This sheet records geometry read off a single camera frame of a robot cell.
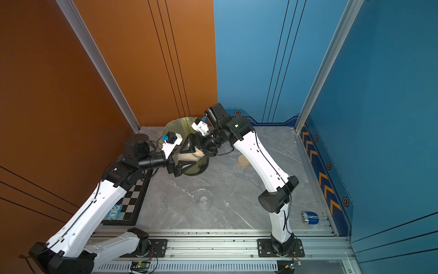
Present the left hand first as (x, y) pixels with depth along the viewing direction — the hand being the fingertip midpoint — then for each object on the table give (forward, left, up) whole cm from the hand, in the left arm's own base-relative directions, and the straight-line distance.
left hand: (190, 151), depth 67 cm
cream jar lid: (+16, -24, -31) cm, 42 cm away
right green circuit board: (-34, -42, -33) cm, 63 cm away
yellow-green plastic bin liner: (+24, +9, -10) cm, 27 cm away
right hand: (-2, -1, +2) cm, 3 cm away
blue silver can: (-16, -54, -30) cm, 64 cm away
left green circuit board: (-35, +21, -35) cm, 54 cm away
